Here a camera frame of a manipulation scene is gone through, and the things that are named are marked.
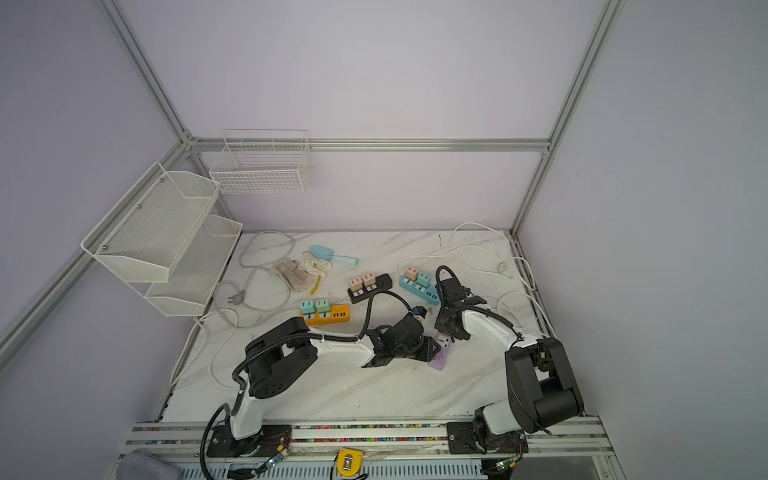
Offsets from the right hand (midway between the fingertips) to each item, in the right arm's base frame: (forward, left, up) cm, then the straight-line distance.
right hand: (446, 325), depth 90 cm
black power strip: (+17, +20, 0) cm, 26 cm away
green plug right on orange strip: (+4, +38, +4) cm, 39 cm away
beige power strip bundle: (+21, +49, -1) cm, 53 cm away
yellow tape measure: (-36, +25, -3) cm, 44 cm away
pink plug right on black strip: (+15, +25, +3) cm, 29 cm away
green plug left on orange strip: (+3, +43, +4) cm, 43 cm away
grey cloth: (-37, +75, +1) cm, 83 cm away
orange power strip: (+4, +34, 0) cm, 35 cm away
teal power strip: (+12, +5, 0) cm, 13 cm away
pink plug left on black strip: (+13, +29, +3) cm, 32 cm away
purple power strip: (-11, +3, -1) cm, 11 cm away
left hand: (-8, +3, -1) cm, 9 cm away
